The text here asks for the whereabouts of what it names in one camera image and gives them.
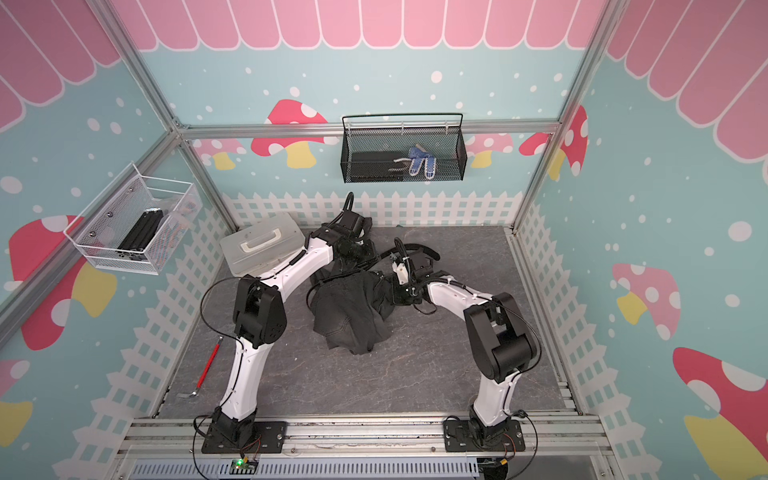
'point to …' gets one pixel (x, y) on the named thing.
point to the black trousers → (351, 307)
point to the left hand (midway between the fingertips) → (376, 262)
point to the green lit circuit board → (243, 466)
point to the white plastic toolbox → (259, 247)
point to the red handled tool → (207, 365)
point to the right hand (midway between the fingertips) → (389, 297)
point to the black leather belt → (428, 249)
